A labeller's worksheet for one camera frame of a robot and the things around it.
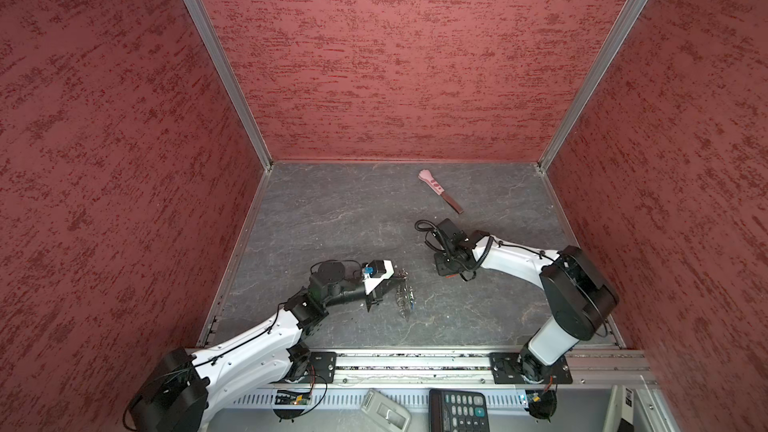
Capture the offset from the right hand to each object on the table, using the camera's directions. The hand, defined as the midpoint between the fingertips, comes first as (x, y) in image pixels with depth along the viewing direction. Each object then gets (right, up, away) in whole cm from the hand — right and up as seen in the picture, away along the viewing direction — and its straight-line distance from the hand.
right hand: (444, 272), depth 90 cm
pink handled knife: (-3, +31, +23) cm, 39 cm away
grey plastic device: (-17, -27, -23) cm, 39 cm away
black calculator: (-1, -25, -24) cm, 35 cm away
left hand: (-14, +2, -17) cm, 22 cm away
